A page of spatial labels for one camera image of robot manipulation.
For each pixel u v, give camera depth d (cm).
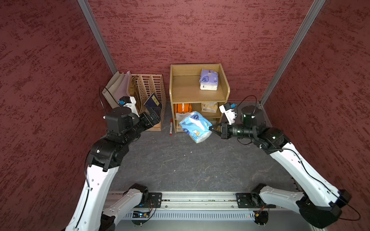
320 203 38
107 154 37
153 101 103
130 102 51
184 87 89
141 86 104
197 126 64
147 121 51
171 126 103
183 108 85
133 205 59
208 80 81
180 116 82
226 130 54
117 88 87
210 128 62
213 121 55
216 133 61
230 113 57
